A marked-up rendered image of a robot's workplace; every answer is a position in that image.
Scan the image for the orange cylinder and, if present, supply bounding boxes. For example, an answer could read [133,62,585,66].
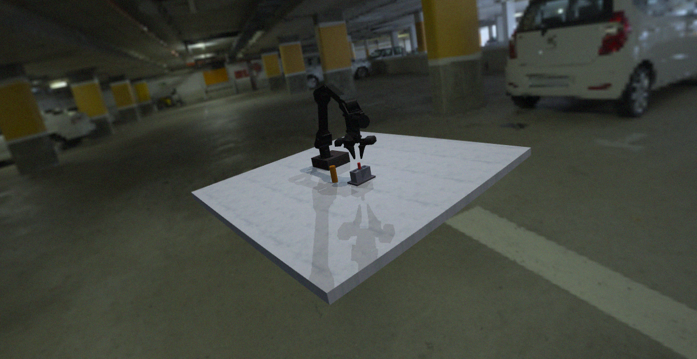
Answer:
[329,165,338,183]

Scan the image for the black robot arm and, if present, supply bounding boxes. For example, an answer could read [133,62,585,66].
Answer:
[313,83,370,159]

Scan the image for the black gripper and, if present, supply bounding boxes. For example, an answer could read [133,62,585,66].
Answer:
[334,127,377,159]

